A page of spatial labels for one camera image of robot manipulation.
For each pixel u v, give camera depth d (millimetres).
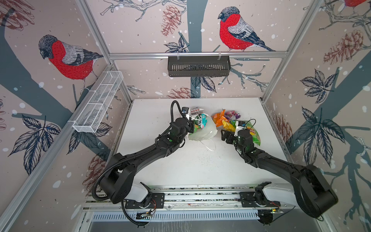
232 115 1012
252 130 931
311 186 417
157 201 731
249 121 1076
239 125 770
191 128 731
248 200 729
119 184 416
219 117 1020
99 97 806
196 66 1041
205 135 898
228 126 928
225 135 796
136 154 479
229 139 779
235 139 776
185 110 702
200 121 964
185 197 757
